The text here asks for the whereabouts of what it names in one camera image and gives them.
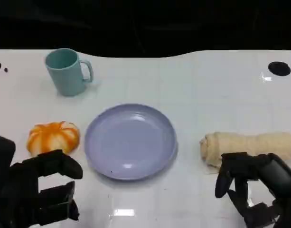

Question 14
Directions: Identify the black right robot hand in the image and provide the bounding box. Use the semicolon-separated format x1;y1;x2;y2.
215;152;291;228

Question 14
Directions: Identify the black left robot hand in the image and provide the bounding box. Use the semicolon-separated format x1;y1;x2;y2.
0;133;84;228

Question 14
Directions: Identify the beige towel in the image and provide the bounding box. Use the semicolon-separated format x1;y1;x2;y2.
199;132;291;170

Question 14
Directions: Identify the orange and white bread roll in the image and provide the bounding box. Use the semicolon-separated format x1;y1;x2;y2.
26;121;80;158

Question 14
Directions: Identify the lilac plate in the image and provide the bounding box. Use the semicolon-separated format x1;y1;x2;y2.
84;103;178;182

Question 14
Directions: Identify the pale green mug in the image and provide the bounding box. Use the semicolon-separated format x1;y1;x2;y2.
45;48;94;97

